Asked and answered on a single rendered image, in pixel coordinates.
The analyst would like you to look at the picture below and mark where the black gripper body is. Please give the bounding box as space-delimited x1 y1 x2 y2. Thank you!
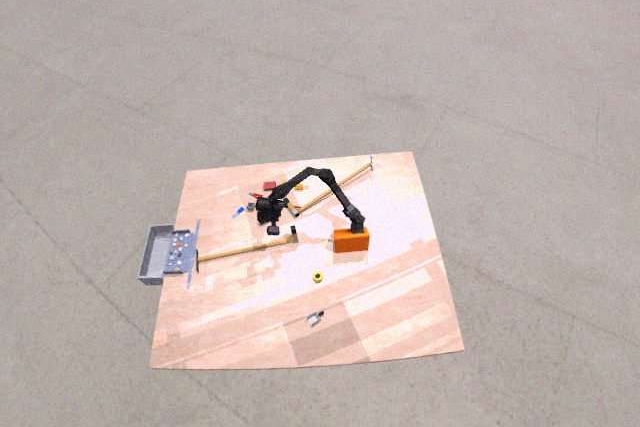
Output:
267 210 281 236

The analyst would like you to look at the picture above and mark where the blue-handled scraper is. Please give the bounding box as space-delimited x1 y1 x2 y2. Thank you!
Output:
231 207 244 219

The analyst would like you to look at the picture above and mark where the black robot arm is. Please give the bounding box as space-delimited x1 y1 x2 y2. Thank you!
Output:
256 167 366 235

